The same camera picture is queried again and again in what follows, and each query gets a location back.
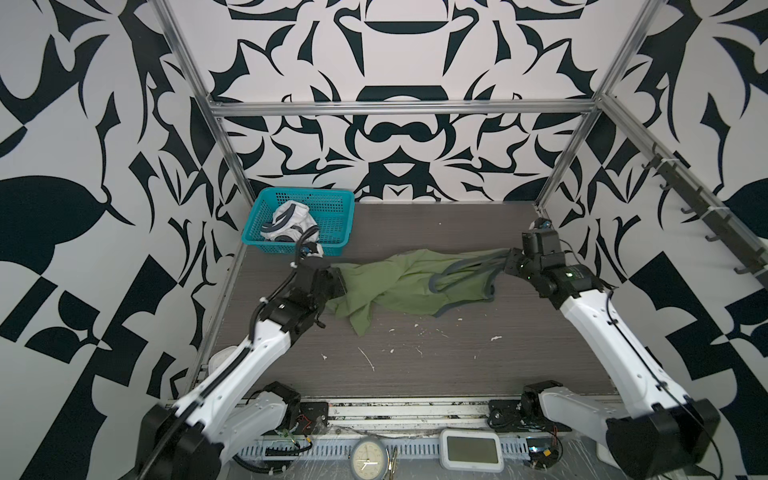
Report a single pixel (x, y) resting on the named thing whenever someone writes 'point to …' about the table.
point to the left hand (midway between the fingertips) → (336, 268)
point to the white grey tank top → (289, 220)
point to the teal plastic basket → (332, 209)
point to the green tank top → (431, 280)
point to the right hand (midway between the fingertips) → (514, 253)
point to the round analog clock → (369, 459)
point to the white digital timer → (471, 450)
